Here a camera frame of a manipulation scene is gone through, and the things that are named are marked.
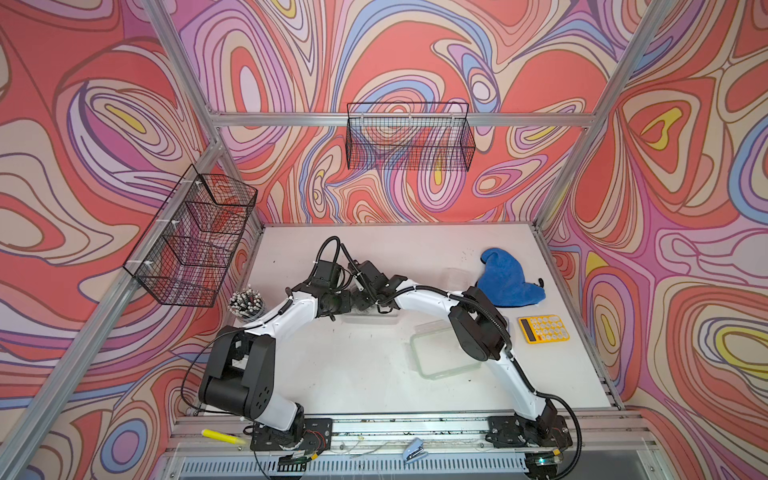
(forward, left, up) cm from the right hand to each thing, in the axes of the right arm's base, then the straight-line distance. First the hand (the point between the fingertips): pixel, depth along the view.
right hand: (364, 300), depth 99 cm
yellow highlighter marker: (-38, +34, +1) cm, 52 cm away
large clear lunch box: (-7, +1, +3) cm, 8 cm away
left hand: (-5, +4, +5) cm, 8 cm away
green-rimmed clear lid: (-19, -22, +1) cm, 29 cm away
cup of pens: (-10, +30, +18) cm, 36 cm away
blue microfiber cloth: (+4, -47, +2) cm, 47 cm away
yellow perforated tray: (-12, -56, 0) cm, 57 cm away
